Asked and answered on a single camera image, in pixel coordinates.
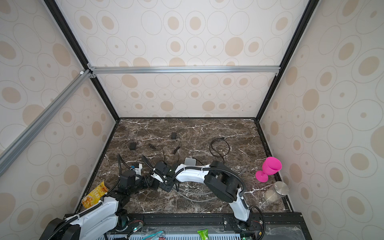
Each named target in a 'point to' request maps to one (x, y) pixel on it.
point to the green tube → (203, 234)
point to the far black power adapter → (173, 135)
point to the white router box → (190, 161)
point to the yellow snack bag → (94, 196)
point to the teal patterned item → (159, 235)
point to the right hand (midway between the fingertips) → (165, 184)
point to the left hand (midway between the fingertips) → (157, 175)
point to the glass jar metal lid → (281, 188)
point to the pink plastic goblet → (271, 166)
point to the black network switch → (155, 184)
